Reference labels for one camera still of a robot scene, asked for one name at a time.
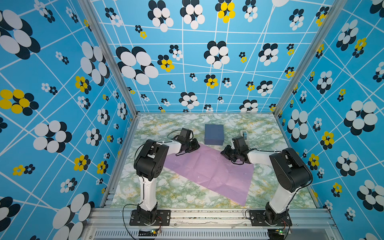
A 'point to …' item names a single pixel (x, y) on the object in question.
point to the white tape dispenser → (244, 133)
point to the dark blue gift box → (214, 134)
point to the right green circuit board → (276, 233)
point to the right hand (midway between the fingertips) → (221, 152)
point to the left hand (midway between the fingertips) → (200, 145)
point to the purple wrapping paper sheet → (209, 168)
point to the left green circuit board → (152, 233)
